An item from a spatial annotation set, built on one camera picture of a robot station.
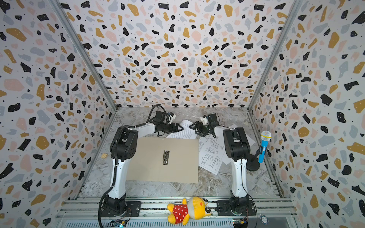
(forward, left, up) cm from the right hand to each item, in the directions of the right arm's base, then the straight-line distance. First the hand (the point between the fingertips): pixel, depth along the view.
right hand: (190, 126), depth 102 cm
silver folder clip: (-21, +16, -5) cm, 27 cm away
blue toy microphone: (-21, -39, +20) cm, 49 cm away
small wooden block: (-21, +56, -5) cm, 60 cm away
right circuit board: (-56, -25, -7) cm, 62 cm away
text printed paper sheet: (-1, +3, -7) cm, 7 cm away
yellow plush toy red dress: (-51, -4, +3) cm, 51 cm away
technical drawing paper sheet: (-18, -14, -7) cm, 24 cm away
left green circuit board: (-57, +35, -5) cm, 67 cm away
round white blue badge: (-54, -38, -6) cm, 67 cm away
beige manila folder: (-26, +4, -6) cm, 27 cm away
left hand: (0, +7, -1) cm, 7 cm away
